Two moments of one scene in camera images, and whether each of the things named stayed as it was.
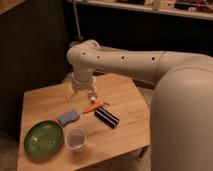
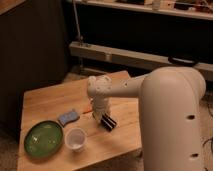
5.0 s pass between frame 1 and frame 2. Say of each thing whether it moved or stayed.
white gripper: moved
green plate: stayed
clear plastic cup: stayed
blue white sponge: stayed
